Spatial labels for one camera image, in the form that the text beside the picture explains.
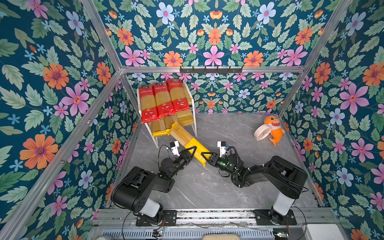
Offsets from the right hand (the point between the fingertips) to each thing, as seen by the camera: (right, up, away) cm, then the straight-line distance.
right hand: (202, 154), depth 79 cm
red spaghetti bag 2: (-19, +26, -3) cm, 33 cm away
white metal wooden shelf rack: (-31, +14, +4) cm, 34 cm away
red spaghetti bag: (-27, +26, -3) cm, 38 cm away
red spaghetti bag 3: (-12, +32, +1) cm, 34 cm away
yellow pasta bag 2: (-23, +17, +12) cm, 30 cm away
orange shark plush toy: (+52, +11, +23) cm, 58 cm away
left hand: (-2, +4, -2) cm, 5 cm away
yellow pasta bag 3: (-8, +6, +1) cm, 10 cm away
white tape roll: (+40, +11, +17) cm, 45 cm away
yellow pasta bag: (-20, +12, +6) cm, 24 cm away
